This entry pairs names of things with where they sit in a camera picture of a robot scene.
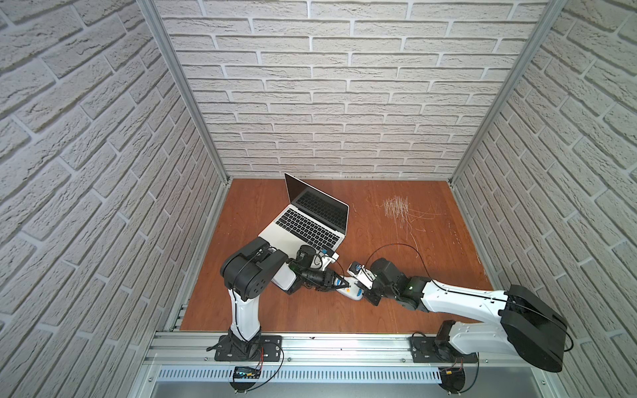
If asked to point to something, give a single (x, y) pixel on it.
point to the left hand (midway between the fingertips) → (344, 281)
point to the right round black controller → (453, 379)
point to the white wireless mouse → (352, 291)
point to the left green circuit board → (246, 372)
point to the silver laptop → (313, 218)
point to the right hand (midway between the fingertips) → (356, 286)
